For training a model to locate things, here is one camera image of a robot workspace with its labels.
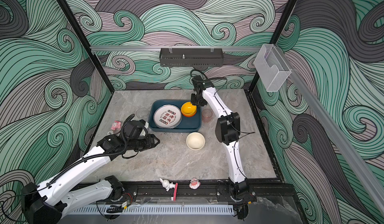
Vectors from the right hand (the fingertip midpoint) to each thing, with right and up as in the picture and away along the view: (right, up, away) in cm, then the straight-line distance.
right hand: (196, 103), depth 96 cm
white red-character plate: (-20, -9, +4) cm, 22 cm away
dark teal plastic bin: (-3, -14, +2) cm, 15 cm away
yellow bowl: (-5, -3, +7) cm, 10 cm away
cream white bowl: (-1, -23, -7) cm, 24 cm away
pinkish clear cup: (+8, -8, +6) cm, 13 cm away
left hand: (-21, -20, -21) cm, 36 cm away
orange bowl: (-5, -8, +4) cm, 10 cm away
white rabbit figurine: (-17, -41, -22) cm, 49 cm away
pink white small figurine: (-2, -41, -22) cm, 47 cm away
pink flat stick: (-11, -43, -27) cm, 51 cm away
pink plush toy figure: (-53, -14, -1) cm, 54 cm away
